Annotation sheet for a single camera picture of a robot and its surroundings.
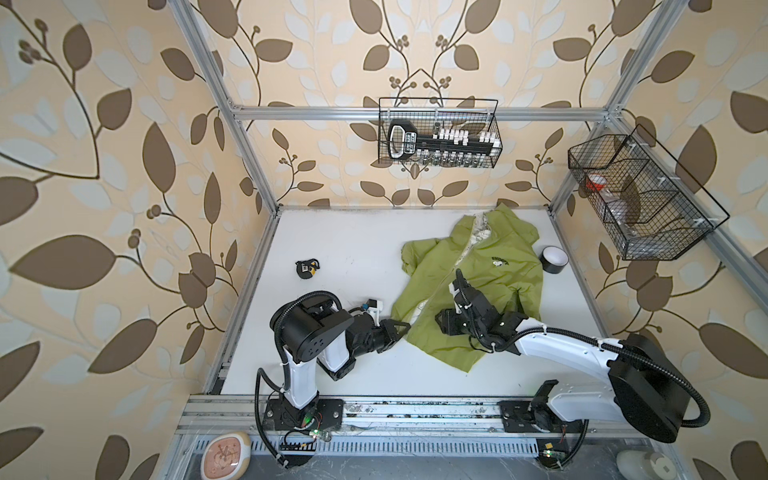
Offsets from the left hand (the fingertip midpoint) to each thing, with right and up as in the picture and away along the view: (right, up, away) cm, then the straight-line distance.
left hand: (412, 327), depth 86 cm
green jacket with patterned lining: (+30, +22, +16) cm, 41 cm away
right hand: (+9, +2, 0) cm, 9 cm away
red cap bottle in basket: (+50, +41, -5) cm, 65 cm away
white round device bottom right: (+47, -22, -23) cm, 57 cm away
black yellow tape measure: (-35, +15, +13) cm, 41 cm away
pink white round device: (-44, -24, -18) cm, 53 cm away
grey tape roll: (+51, +18, +19) cm, 58 cm away
